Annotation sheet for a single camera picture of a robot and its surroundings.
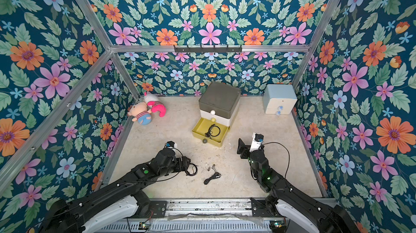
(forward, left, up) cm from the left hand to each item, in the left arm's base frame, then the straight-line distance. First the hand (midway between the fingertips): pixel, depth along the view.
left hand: (187, 161), depth 82 cm
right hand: (+6, -31, +7) cm, 32 cm away
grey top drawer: (+24, -21, +13) cm, 35 cm away
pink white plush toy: (+38, +23, +4) cm, 45 cm away
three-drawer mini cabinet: (+40, -17, +12) cm, 45 cm away
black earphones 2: (-4, +1, -6) cm, 7 cm away
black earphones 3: (-7, -14, -6) cm, 17 cm away
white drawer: (+20, -21, +6) cm, 29 cm away
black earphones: (+19, -11, -5) cm, 23 cm away
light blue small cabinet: (+32, -56, +8) cm, 65 cm away
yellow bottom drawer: (+24, -7, -5) cm, 26 cm away
